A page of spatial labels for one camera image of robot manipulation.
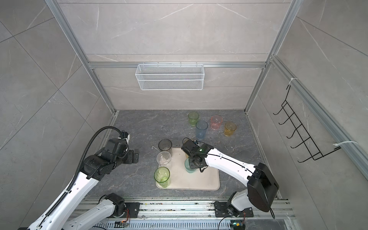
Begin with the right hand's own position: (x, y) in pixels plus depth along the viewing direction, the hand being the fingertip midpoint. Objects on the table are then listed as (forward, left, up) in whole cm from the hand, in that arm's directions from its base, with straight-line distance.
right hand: (195, 162), depth 82 cm
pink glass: (+33, -18, -3) cm, 38 cm away
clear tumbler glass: (+3, +20, -1) cm, 20 cm away
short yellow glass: (+32, -29, -10) cm, 44 cm away
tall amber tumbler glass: (+8, +5, -9) cm, 13 cm away
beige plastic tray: (-7, +9, -10) cm, 15 cm away
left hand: (+3, +35, +14) cm, 38 cm away
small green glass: (+41, -1, -6) cm, 41 cm away
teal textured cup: (-4, +5, +4) cm, 8 cm away
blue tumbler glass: (+23, -5, +4) cm, 24 cm away
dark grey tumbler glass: (+10, +18, +4) cm, 21 cm away
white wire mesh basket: (+55, +16, +22) cm, 61 cm away
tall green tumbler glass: (-6, +20, -4) cm, 21 cm away
